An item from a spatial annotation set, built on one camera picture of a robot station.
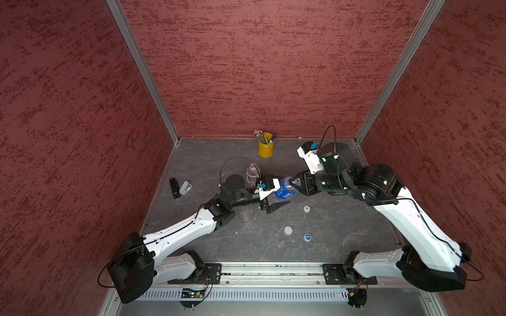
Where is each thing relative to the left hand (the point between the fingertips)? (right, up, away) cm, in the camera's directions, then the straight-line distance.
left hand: (283, 190), depth 68 cm
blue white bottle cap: (+12, -23, +15) cm, 30 cm away
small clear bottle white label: (-12, +4, +16) cm, 20 cm away
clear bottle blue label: (0, +1, -7) cm, 7 cm away
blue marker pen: (-1, +23, +39) cm, 45 cm away
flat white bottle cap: (+4, -21, +17) cm, 27 cm away
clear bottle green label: (-15, -16, +21) cm, 30 cm away
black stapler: (-51, -4, +29) cm, 59 cm away
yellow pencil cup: (-4, +16, +39) cm, 42 cm away
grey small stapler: (-46, -3, +27) cm, 53 cm away
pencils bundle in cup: (-8, +23, +33) cm, 41 cm away
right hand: (+2, +3, -7) cm, 8 cm away
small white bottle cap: (+14, -13, +24) cm, 31 cm away
